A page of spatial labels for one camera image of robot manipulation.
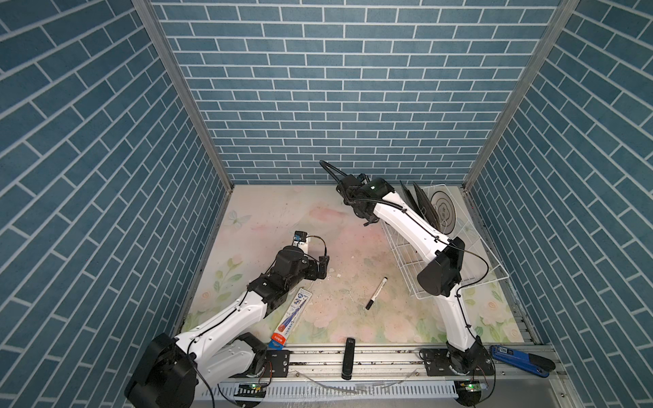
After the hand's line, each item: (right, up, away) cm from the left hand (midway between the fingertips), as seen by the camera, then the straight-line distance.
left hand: (319, 256), depth 83 cm
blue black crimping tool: (+63, -28, -11) cm, 70 cm away
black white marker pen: (+18, -16, +3) cm, 24 cm away
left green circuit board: (-19, -37, -11) cm, 42 cm away
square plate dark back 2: (+38, +17, +8) cm, 42 cm away
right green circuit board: (+44, -36, -11) cm, 58 cm away
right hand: (+22, +18, +2) cm, 29 cm away
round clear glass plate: (+49, +15, +16) cm, 54 cm away
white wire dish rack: (+61, -5, +13) cm, 62 cm away
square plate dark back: (+32, +19, +8) cm, 38 cm away
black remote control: (+9, -28, -13) cm, 32 cm away
